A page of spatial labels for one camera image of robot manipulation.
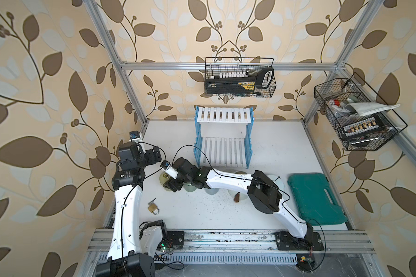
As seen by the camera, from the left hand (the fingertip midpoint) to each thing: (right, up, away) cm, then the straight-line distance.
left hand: (146, 147), depth 75 cm
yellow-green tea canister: (+6, -15, +7) cm, 18 cm away
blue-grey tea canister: (+29, -23, +13) cm, 39 cm away
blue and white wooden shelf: (+36, +5, +35) cm, 51 cm away
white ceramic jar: (+61, -17, +6) cm, 63 cm away
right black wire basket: (+89, +24, +10) cm, 92 cm away
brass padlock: (-1, -30, +10) cm, 32 cm away
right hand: (+7, -15, +11) cm, 20 cm away
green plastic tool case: (+78, -26, +5) cm, 83 cm away
